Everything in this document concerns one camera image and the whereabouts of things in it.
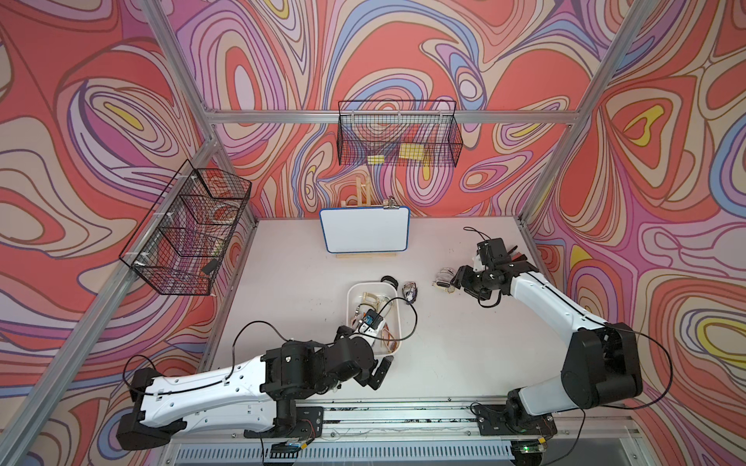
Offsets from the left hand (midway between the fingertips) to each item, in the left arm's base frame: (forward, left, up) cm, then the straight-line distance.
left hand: (382, 352), depth 66 cm
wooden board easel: (+67, +7, -11) cm, 69 cm away
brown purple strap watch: (+26, -10, -16) cm, 32 cm away
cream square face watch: (+26, +4, -20) cm, 33 cm away
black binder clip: (+44, -3, +7) cm, 45 cm away
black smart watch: (+33, -4, -18) cm, 38 cm away
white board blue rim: (+42, +5, -3) cm, 43 cm away
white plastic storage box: (+21, -3, -18) cm, 28 cm away
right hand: (+22, -24, -10) cm, 34 cm away
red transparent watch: (+10, -2, -18) cm, 20 cm away
